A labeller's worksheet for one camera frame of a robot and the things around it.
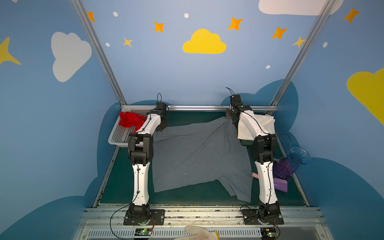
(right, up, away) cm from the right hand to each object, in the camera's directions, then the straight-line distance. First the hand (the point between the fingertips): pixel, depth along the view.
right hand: (232, 112), depth 104 cm
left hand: (-49, -10, +1) cm, 49 cm away
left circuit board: (-52, -62, -33) cm, 87 cm away
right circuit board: (+9, -63, -32) cm, 71 cm away
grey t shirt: (-23, -27, -5) cm, 36 cm away
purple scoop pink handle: (+22, -44, -18) cm, 53 cm away
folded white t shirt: (+25, -8, +1) cm, 26 cm away
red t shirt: (-77, -5, +6) cm, 77 cm away
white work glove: (-25, -62, -34) cm, 75 cm away
